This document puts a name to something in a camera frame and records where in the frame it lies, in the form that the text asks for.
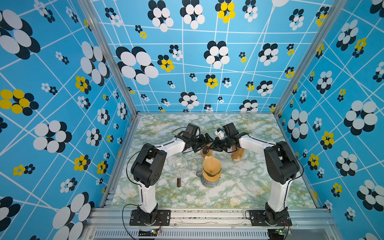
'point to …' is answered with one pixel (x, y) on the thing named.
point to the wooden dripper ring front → (211, 178)
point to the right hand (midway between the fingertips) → (210, 148)
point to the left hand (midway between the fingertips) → (210, 143)
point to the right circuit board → (276, 234)
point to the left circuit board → (148, 232)
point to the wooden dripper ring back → (205, 150)
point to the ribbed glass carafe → (205, 182)
